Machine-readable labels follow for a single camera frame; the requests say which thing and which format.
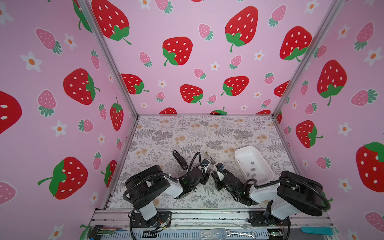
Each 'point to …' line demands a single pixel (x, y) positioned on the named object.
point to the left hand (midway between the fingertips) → (208, 168)
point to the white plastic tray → (253, 164)
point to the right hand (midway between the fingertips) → (211, 174)
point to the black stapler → (181, 160)
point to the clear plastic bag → (213, 234)
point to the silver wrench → (253, 234)
